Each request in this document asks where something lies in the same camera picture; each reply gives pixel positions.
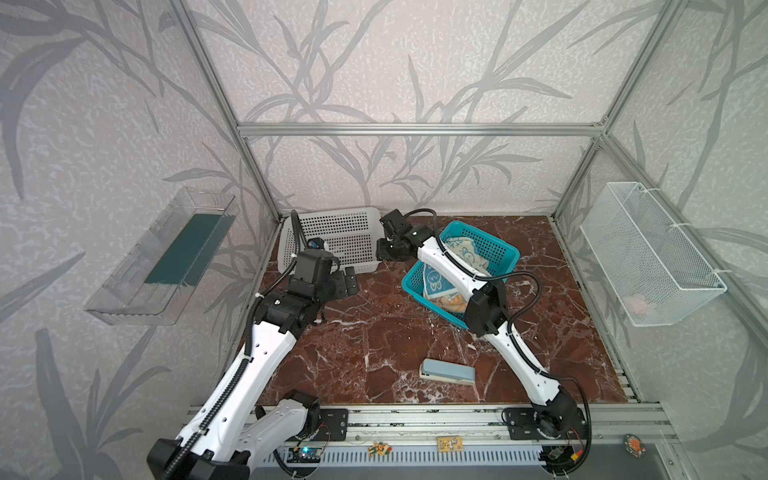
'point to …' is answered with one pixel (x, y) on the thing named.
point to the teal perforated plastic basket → (501, 256)
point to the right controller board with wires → (564, 459)
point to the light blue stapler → (447, 371)
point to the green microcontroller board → (304, 455)
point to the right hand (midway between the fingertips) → (381, 245)
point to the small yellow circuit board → (450, 444)
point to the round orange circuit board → (634, 445)
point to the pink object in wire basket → (635, 303)
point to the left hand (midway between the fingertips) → (344, 267)
